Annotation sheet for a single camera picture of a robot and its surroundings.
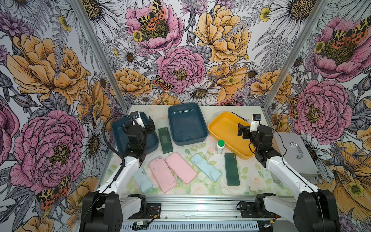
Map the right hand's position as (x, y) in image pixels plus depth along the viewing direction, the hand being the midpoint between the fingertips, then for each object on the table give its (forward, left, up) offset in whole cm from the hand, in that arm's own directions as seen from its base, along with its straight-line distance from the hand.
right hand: (245, 126), depth 85 cm
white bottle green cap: (-6, +14, -12) cm, 20 cm away
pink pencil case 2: (-16, +38, -18) cm, 45 cm away
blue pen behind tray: (+19, -7, -15) cm, 25 cm away
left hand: (+2, +59, +5) cm, 59 cm away
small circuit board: (-43, +59, -22) cm, 76 cm away
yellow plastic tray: (+12, +7, -17) cm, 22 cm away
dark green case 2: (-23, +9, -19) cm, 31 cm away
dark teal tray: (+18, +33, -20) cm, 43 cm away
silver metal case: (-15, -25, -6) cm, 30 cm away
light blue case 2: (-16, +23, -19) cm, 34 cm away
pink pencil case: (-19, +49, -18) cm, 56 cm away
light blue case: (-23, +60, -16) cm, 66 cm away
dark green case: (+3, +49, -17) cm, 52 cm away
